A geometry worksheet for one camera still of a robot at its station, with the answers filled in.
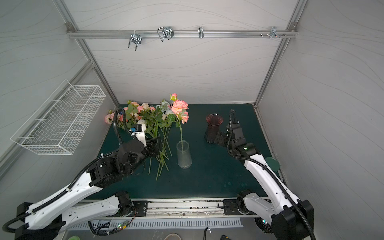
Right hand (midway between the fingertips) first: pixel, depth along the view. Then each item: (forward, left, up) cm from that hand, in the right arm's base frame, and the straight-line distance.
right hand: (222, 135), depth 80 cm
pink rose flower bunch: (+19, +44, -13) cm, 50 cm away
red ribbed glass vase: (+11, +5, -1) cm, 12 cm away
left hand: (-11, +32, +12) cm, 36 cm away
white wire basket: (-6, +78, +15) cm, 80 cm away
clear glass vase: (-9, +21, -11) cm, 26 cm away
